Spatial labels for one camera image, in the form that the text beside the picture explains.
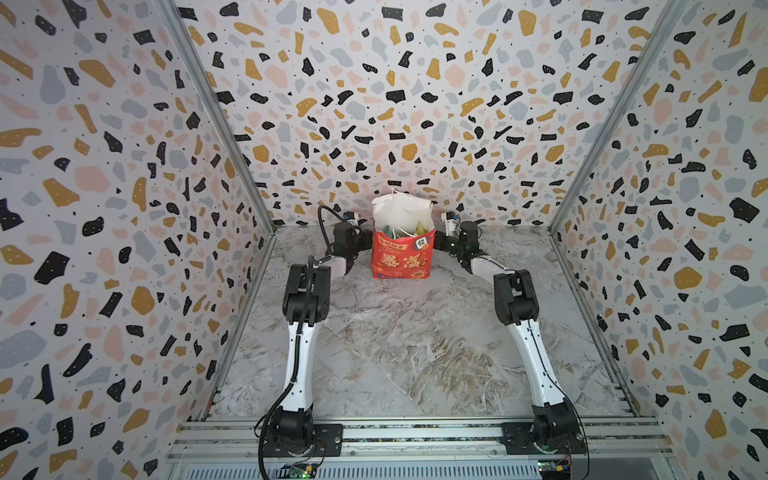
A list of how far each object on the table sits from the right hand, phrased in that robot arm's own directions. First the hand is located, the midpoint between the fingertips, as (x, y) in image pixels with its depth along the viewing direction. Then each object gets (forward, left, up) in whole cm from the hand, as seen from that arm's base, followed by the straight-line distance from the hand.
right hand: (424, 235), depth 111 cm
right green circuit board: (-70, -31, -9) cm, 77 cm away
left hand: (+1, +17, +1) cm, 17 cm away
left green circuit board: (-72, +30, -6) cm, 78 cm away
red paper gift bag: (-19, +7, +19) cm, 27 cm away
